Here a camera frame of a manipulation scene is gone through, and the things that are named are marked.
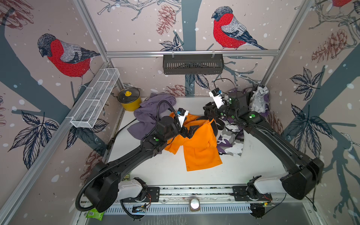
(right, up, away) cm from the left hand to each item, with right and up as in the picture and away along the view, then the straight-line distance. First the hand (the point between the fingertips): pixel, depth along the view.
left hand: (194, 119), depth 75 cm
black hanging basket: (+1, +41, +31) cm, 51 cm away
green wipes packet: (-51, -46, -7) cm, 69 cm away
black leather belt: (-50, -7, +26) cm, 57 cm away
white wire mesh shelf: (-58, +12, +4) cm, 59 cm away
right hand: (+7, +9, -1) cm, 12 cm away
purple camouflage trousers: (+27, -16, +19) cm, 36 cm away
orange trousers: (+5, -21, +13) cm, 26 cm away
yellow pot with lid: (-48, +14, +32) cm, 59 cm away
